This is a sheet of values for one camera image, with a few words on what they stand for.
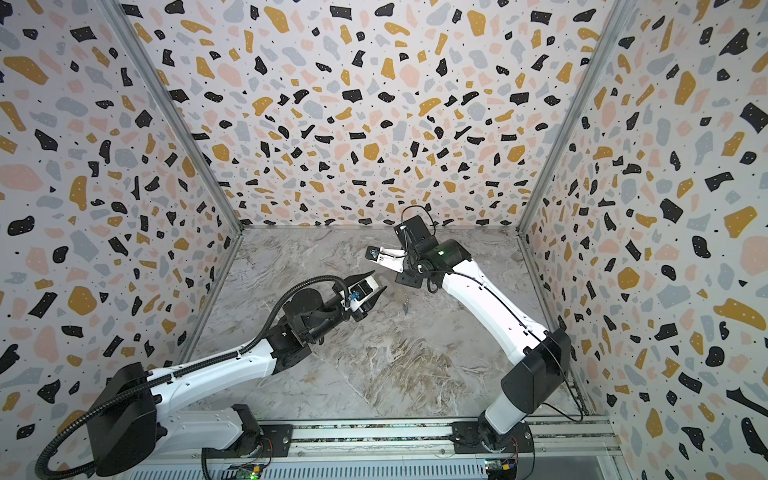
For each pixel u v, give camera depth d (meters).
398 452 0.73
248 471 0.70
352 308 0.61
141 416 0.39
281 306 0.49
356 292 0.58
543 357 0.42
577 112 0.88
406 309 0.93
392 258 0.67
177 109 0.86
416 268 0.54
